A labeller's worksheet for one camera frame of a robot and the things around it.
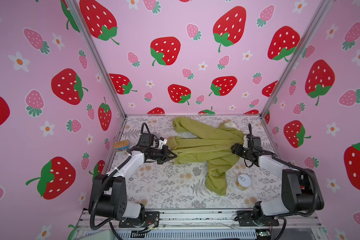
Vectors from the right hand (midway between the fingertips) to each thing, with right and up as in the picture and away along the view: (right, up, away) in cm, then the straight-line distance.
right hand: (235, 148), depth 94 cm
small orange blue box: (-74, +1, +4) cm, 75 cm away
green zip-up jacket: (-15, +1, -1) cm, 15 cm away
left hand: (-37, -3, -12) cm, 39 cm away
